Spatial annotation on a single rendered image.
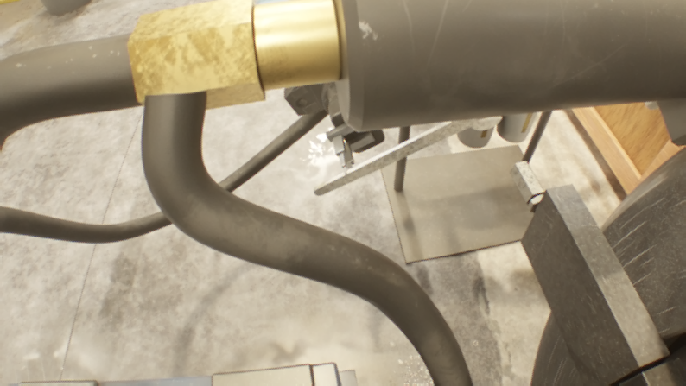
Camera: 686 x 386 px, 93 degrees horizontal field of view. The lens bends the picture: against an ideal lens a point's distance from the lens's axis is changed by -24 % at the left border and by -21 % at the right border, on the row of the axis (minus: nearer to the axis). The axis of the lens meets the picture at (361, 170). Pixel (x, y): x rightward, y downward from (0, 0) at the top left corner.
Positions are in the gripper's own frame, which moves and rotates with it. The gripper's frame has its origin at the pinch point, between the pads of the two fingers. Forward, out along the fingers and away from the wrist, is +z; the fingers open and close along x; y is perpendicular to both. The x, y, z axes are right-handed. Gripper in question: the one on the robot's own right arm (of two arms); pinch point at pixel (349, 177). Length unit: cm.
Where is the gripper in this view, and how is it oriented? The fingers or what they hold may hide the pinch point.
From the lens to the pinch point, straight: 46.3
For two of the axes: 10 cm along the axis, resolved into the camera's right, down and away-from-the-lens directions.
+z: 1.8, 7.2, -6.8
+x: 4.2, 5.7, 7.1
